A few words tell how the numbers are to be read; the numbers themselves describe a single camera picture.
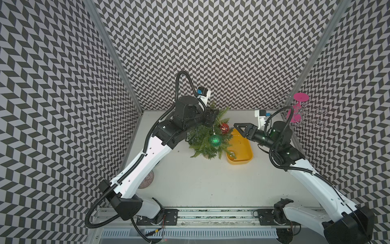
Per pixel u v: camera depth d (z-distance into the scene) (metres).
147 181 0.83
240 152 0.94
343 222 0.37
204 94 0.53
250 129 0.61
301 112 0.75
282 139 0.52
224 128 0.69
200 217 0.74
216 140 0.64
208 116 0.55
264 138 0.61
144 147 0.42
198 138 0.70
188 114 0.47
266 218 0.74
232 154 0.91
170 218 0.72
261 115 0.64
